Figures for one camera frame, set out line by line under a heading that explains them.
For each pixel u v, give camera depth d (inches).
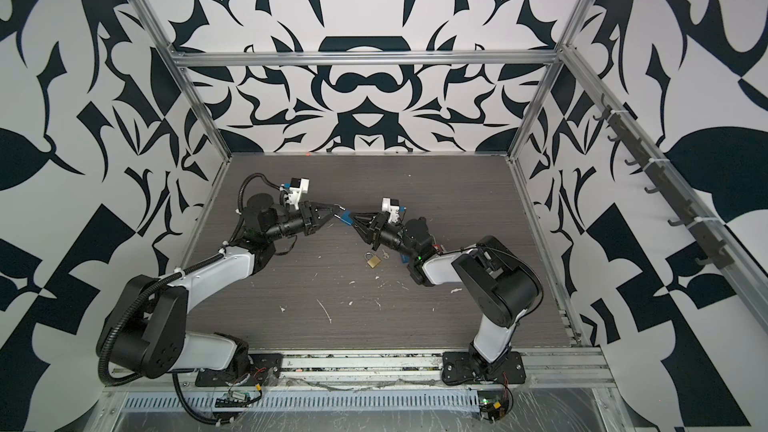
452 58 71.6
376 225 28.9
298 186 30.4
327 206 30.5
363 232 30.4
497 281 19.0
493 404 28.0
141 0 31.2
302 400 28.0
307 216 28.4
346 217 30.7
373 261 36.2
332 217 30.5
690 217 19.8
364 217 30.6
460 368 29.4
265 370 28.9
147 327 16.9
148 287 17.7
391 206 32.4
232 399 26.6
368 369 29.8
